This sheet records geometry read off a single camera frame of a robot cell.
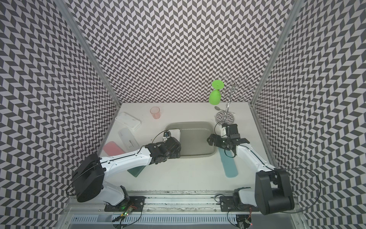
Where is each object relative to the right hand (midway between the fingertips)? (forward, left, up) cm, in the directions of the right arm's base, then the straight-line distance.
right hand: (213, 143), depth 87 cm
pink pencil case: (+1, +68, -8) cm, 69 cm away
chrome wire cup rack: (+22, -12, -1) cm, 25 cm away
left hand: (-5, +26, -1) cm, 26 cm away
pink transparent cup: (+26, +40, +1) cm, 48 cm away
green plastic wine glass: (+24, -1, +18) cm, 30 cm away
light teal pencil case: (-9, -9, -7) cm, 15 cm away
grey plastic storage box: (+8, +12, -4) cm, 15 cm away
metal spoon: (+38, -9, -9) cm, 40 cm away
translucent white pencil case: (+6, +57, -6) cm, 57 cm away
